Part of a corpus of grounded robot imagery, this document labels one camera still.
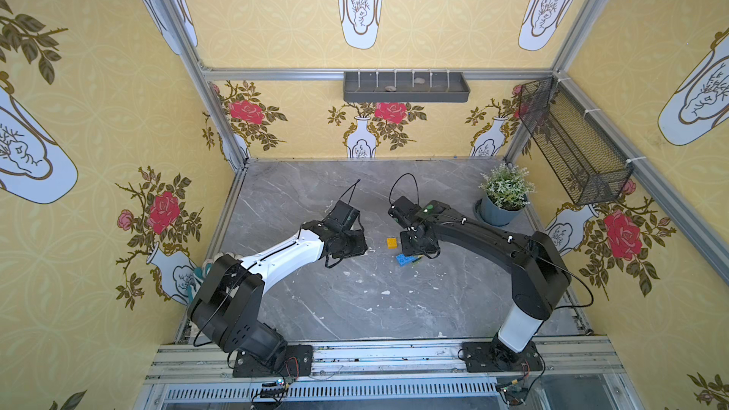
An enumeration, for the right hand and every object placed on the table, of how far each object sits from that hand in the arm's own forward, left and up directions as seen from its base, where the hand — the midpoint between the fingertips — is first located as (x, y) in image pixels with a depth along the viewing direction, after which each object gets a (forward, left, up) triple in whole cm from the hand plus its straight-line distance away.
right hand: (412, 252), depth 87 cm
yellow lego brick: (+5, +6, -4) cm, 9 cm away
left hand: (+1, +13, +1) cm, 13 cm away
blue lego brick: (-2, +2, -2) cm, 4 cm away
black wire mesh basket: (+21, -50, +19) cm, 57 cm away
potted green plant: (+17, -29, +11) cm, 35 cm away
